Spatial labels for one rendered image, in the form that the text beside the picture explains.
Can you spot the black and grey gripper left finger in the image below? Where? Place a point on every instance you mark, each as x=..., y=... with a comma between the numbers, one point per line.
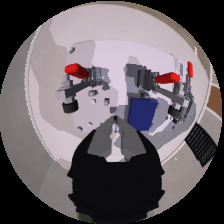
x=96, y=144

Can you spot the blue plate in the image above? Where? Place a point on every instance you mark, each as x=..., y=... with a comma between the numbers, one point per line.
x=141, y=112

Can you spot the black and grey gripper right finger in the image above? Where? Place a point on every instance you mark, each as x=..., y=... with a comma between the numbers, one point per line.
x=134, y=143

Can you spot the toggle clamp with red handle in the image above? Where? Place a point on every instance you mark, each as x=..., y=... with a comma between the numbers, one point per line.
x=188, y=95
x=68, y=91

